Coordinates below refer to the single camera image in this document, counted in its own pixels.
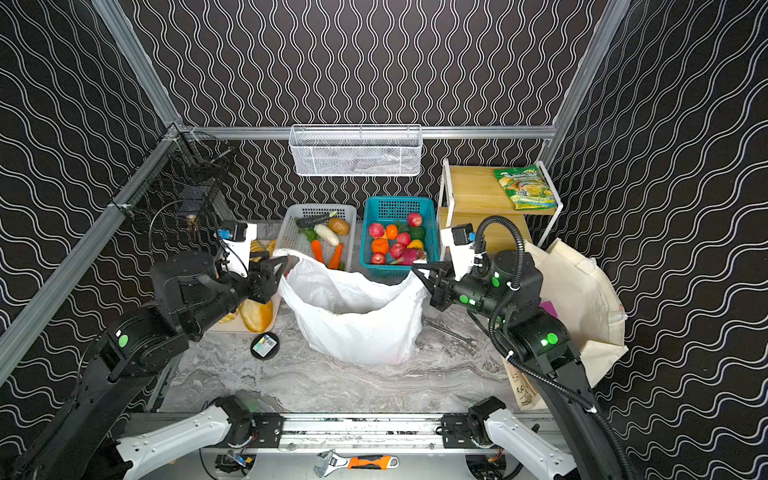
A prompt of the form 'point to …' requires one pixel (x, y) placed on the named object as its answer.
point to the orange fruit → (380, 245)
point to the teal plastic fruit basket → (403, 211)
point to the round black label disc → (265, 346)
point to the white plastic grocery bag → (355, 317)
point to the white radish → (326, 235)
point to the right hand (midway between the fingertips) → (413, 265)
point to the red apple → (377, 230)
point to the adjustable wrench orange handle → (328, 464)
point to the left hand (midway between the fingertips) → (279, 254)
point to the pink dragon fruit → (409, 256)
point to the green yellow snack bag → (526, 187)
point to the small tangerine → (392, 231)
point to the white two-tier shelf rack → (473, 195)
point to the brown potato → (339, 226)
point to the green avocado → (417, 233)
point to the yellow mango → (416, 244)
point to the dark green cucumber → (311, 220)
